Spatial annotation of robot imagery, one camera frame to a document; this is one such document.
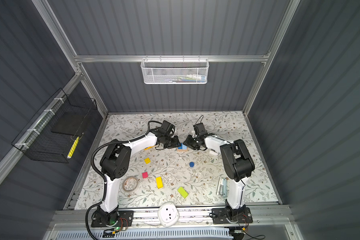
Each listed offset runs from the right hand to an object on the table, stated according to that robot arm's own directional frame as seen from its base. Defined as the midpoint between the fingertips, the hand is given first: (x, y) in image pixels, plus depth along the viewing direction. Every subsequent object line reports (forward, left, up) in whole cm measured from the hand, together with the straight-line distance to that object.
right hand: (186, 144), depth 97 cm
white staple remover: (-4, -18, -3) cm, 18 cm away
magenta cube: (-19, +25, -4) cm, 32 cm away
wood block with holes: (-2, +3, -3) cm, 5 cm away
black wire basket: (-10, +65, +27) cm, 71 cm away
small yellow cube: (-10, +25, -3) cm, 27 cm away
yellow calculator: (-17, +17, +24) cm, 34 cm away
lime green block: (-29, +2, -4) cm, 29 cm away
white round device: (-40, +9, 0) cm, 41 cm away
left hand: (0, +4, +1) cm, 4 cm away
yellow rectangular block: (-23, +16, -3) cm, 28 cm away
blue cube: (-2, +2, 0) cm, 3 cm away
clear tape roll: (-24, +32, -3) cm, 40 cm away
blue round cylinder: (-12, -3, -4) cm, 13 cm away
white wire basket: (+62, +9, +17) cm, 65 cm away
